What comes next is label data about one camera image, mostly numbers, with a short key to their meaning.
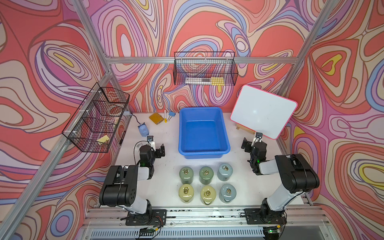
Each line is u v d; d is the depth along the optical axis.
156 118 1.15
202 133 1.08
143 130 1.01
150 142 0.80
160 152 0.86
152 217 0.72
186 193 0.73
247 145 0.86
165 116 1.16
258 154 0.73
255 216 0.73
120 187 0.45
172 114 1.19
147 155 0.71
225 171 0.80
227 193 0.73
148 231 0.70
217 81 0.82
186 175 0.80
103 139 0.72
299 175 0.48
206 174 0.79
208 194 0.72
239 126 1.06
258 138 0.80
